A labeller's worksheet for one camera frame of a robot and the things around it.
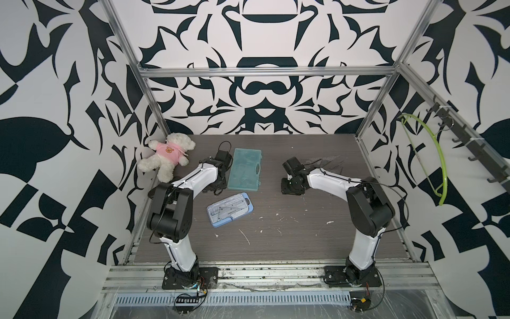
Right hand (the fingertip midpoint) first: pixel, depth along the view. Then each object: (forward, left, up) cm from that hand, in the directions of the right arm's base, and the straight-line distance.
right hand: (283, 187), depth 95 cm
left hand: (+1, +33, +3) cm, 34 cm away
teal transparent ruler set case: (+11, +18, -1) cm, 22 cm away
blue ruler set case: (-10, +25, -1) cm, 27 cm away
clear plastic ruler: (+18, -30, -6) cm, 35 cm away
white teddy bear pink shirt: (+16, +56, +7) cm, 59 cm away
